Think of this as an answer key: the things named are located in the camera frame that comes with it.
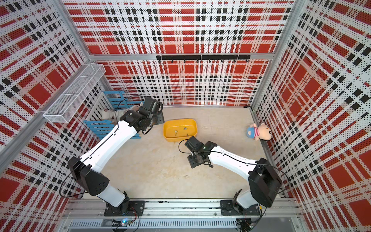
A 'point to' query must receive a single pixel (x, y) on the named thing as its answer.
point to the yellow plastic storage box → (178, 130)
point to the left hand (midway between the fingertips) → (158, 117)
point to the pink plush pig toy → (263, 132)
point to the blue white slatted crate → (112, 100)
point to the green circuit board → (123, 223)
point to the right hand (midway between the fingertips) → (196, 161)
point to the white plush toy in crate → (109, 115)
